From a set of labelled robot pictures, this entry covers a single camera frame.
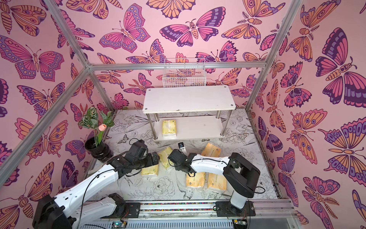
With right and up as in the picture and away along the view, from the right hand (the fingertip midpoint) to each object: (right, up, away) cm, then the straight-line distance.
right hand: (180, 163), depth 87 cm
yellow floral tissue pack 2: (-11, +3, +4) cm, 12 cm away
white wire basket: (+2, +58, +8) cm, 59 cm away
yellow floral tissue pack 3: (-18, -4, -4) cm, 18 cm away
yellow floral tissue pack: (-8, +21, +8) cm, 24 cm away
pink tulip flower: (-40, +22, -13) cm, 48 cm away
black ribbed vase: (-46, +7, -3) cm, 47 cm away
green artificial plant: (-46, +26, -13) cm, 55 cm away
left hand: (-14, +4, -5) cm, 16 cm away
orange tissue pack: (+20, +6, +5) cm, 22 cm away
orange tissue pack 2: (+11, -8, -7) cm, 15 cm away
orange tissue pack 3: (+19, -7, -8) cm, 22 cm away
